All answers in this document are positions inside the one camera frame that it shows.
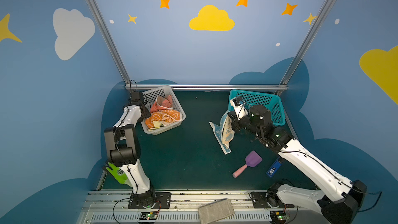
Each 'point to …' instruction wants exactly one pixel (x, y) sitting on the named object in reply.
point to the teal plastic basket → (272, 101)
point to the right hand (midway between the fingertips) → (230, 110)
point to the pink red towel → (162, 102)
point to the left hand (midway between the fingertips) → (143, 115)
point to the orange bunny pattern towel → (164, 117)
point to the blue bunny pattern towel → (224, 132)
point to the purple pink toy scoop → (252, 159)
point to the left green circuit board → (148, 215)
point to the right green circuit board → (275, 215)
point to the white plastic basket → (150, 96)
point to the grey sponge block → (215, 212)
